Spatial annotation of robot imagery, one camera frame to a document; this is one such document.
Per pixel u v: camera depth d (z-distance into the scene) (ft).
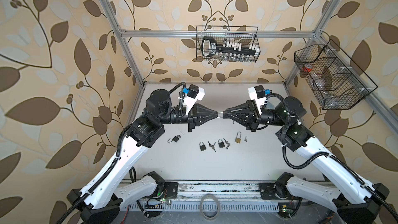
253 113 1.60
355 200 1.27
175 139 3.00
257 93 1.48
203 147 2.91
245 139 3.04
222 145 2.92
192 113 1.54
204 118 1.70
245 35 2.99
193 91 1.44
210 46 2.77
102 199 1.22
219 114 1.70
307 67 2.84
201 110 1.64
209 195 2.43
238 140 2.99
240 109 1.68
